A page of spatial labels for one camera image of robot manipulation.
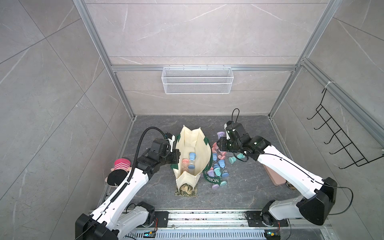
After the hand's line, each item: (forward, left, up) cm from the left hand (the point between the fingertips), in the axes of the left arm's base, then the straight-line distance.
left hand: (182, 151), depth 78 cm
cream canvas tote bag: (+4, -7, -17) cm, 18 cm away
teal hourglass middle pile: (-5, -20, -16) cm, 26 cm away
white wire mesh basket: (+49, -10, +11) cm, 51 cm away
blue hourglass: (+5, -5, -16) cm, 18 cm away
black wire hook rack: (+5, -74, +12) cm, 76 cm away
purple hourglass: (+5, -20, +8) cm, 22 cm away
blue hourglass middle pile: (+1, -23, -17) cm, 29 cm away
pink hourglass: (+2, -1, -18) cm, 18 cm away
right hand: (+3, -21, +3) cm, 21 cm away
